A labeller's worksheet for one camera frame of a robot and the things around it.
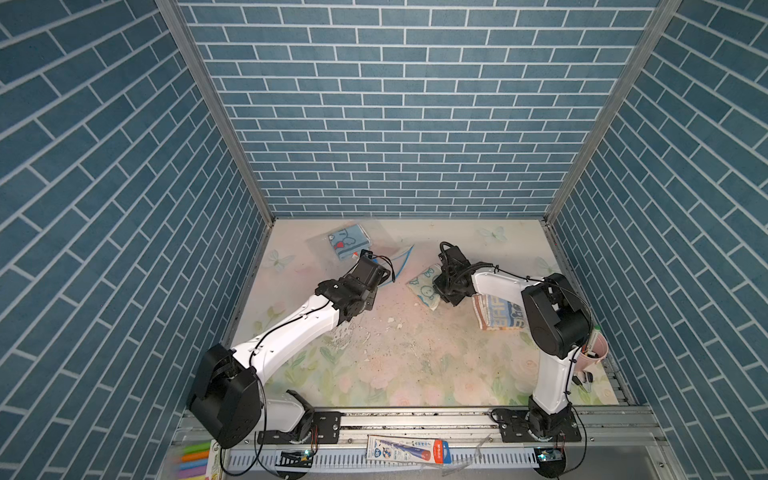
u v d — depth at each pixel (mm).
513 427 736
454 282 737
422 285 985
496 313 929
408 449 697
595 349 806
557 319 516
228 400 398
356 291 617
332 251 1103
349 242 1111
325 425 747
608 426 758
